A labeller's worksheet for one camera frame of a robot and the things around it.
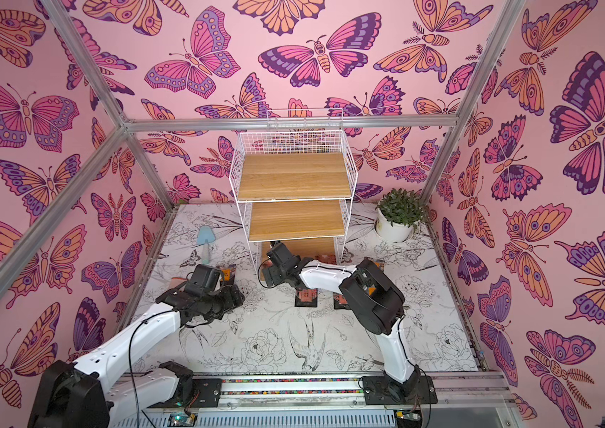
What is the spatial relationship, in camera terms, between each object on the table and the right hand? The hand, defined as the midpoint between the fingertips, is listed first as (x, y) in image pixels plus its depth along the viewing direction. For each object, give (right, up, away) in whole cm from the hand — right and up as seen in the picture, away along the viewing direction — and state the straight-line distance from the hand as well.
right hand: (272, 272), depth 95 cm
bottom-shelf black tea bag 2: (+24, -10, -4) cm, 26 cm away
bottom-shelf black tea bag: (+12, -9, -3) cm, 15 cm away
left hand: (-9, -7, -10) cm, 15 cm away
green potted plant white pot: (+45, +21, -2) cm, 50 cm away
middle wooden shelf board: (+10, +18, -12) cm, 24 cm away
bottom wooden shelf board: (+13, +8, +5) cm, 16 cm away
